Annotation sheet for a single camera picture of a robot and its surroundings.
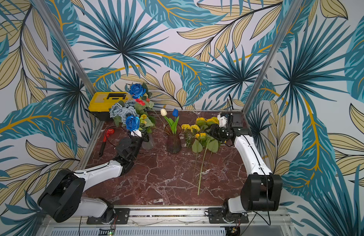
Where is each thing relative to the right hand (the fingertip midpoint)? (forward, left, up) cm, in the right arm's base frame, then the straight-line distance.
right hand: (208, 131), depth 83 cm
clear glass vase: (+2, +36, -17) cm, 40 cm away
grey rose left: (+3, +47, +16) cm, 49 cm away
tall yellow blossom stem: (+18, -6, -12) cm, 23 cm away
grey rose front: (0, +41, +16) cm, 44 cm away
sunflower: (+1, +5, -15) cm, 16 cm away
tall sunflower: (+20, 0, -14) cm, 24 cm away
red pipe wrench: (+15, +66, -18) cm, 70 cm away
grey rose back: (+11, +42, +13) cm, 45 cm away
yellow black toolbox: (+29, +70, -3) cm, 76 cm away
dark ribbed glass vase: (+3, +20, -14) cm, 25 cm away
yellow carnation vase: (+13, +10, -18) cm, 25 cm away
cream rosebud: (+8, +25, +8) cm, 27 cm away
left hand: (+3, +35, +5) cm, 35 cm away
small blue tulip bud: (+6, +18, +9) cm, 21 cm away
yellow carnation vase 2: (+15, +5, -14) cm, 21 cm away
